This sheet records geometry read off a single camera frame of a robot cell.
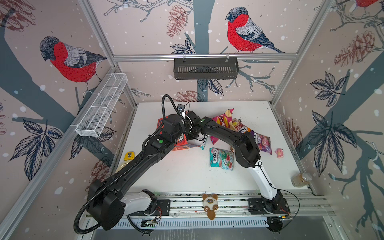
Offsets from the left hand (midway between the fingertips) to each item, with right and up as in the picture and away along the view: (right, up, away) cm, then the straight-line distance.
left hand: (186, 117), depth 76 cm
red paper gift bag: (-2, -15, +2) cm, 15 cm away
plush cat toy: (+12, -44, -3) cm, 46 cm away
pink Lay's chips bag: (+24, -2, +19) cm, 31 cm away
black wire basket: (+12, +34, +28) cm, 46 cm away
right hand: (-4, -15, +18) cm, 23 cm away
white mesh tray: (-45, +1, -1) cm, 45 cm away
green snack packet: (+21, -25, +11) cm, 34 cm away
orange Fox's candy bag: (+35, -7, +26) cm, 44 cm away
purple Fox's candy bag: (+48, -16, +18) cm, 54 cm away
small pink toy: (+57, -23, +14) cm, 63 cm away
